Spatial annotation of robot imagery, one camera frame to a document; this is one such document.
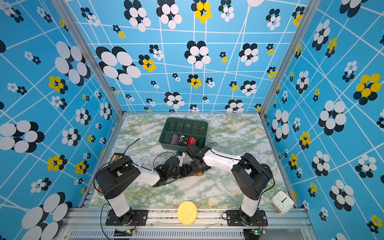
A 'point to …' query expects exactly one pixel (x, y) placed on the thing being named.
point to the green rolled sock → (200, 142)
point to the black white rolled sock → (183, 140)
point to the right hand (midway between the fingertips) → (199, 169)
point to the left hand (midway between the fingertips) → (195, 169)
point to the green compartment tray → (190, 128)
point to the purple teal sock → (194, 173)
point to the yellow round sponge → (187, 213)
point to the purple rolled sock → (174, 139)
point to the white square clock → (282, 202)
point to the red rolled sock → (191, 140)
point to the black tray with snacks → (116, 156)
